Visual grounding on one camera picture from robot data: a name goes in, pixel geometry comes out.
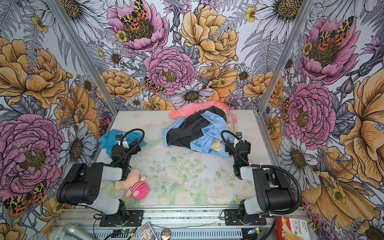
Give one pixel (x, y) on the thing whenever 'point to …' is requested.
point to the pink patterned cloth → (184, 110)
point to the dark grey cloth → (191, 127)
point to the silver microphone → (73, 231)
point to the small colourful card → (146, 232)
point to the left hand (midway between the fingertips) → (130, 143)
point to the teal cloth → (108, 140)
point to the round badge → (165, 234)
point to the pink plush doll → (138, 188)
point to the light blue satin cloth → (216, 139)
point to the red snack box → (289, 228)
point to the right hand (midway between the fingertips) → (237, 143)
